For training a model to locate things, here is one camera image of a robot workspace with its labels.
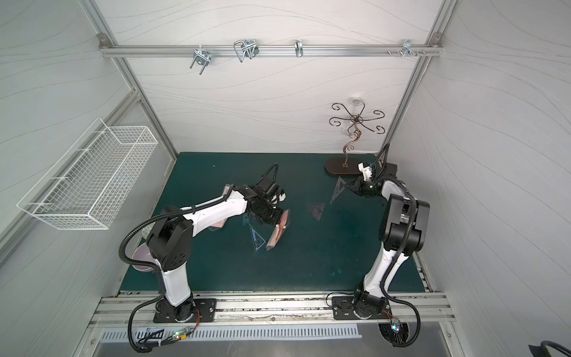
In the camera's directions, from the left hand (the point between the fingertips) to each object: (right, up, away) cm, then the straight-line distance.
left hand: (282, 223), depth 86 cm
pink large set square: (+26, +14, +10) cm, 31 cm away
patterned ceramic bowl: (-55, -4, +2) cm, 55 cm away
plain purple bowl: (-53, -10, -4) cm, 54 cm away
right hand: (+28, +14, +10) cm, 33 cm away
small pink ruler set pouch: (-1, -2, -1) cm, 3 cm away
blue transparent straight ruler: (-16, -1, +9) cm, 19 cm away
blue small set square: (-10, -8, +4) cm, 14 cm away
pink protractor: (+15, +2, +12) cm, 20 cm away
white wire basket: (-60, +15, -19) cm, 65 cm away
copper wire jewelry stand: (+32, +24, +28) cm, 49 cm away
